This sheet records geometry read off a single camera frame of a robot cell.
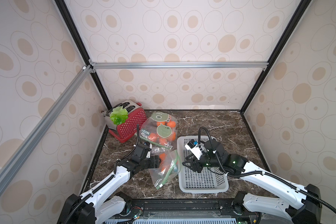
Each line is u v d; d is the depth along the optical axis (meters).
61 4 0.66
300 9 0.69
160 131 0.95
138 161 0.64
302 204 0.40
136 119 0.97
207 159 0.61
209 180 0.83
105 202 0.56
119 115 0.90
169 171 0.63
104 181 0.48
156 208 0.75
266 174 0.47
